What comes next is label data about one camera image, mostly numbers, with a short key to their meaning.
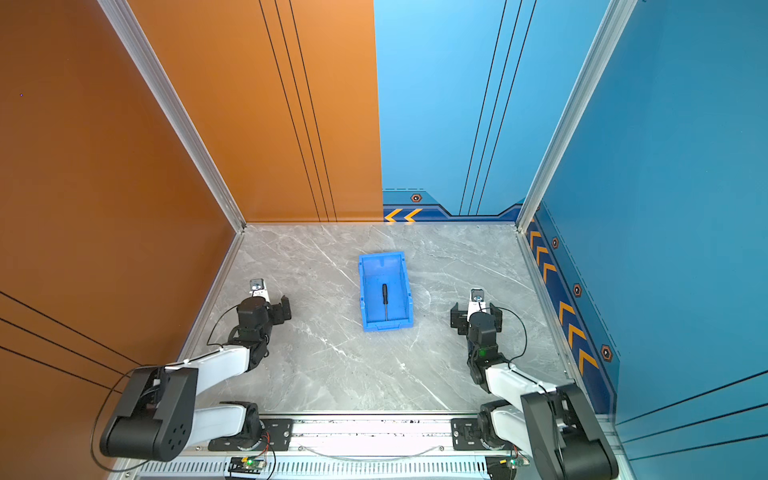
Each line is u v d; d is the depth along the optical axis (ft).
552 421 1.39
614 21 2.32
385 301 3.17
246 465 2.31
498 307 2.48
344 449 2.44
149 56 2.52
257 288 2.54
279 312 2.72
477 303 2.43
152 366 1.55
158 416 1.38
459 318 2.62
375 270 3.48
